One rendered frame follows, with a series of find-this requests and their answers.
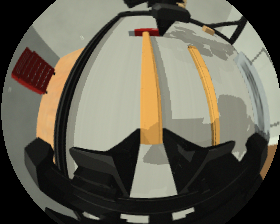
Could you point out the small tan block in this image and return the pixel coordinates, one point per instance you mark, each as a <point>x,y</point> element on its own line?
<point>208,30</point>

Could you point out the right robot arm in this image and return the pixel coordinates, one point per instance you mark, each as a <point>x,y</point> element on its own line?
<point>133,3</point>

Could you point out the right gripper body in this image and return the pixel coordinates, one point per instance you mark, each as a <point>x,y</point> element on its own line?
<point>162,11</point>

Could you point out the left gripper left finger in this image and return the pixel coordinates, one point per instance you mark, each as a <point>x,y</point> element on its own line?
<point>119,161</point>

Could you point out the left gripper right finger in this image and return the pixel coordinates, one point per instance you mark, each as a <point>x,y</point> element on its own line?
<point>187,159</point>

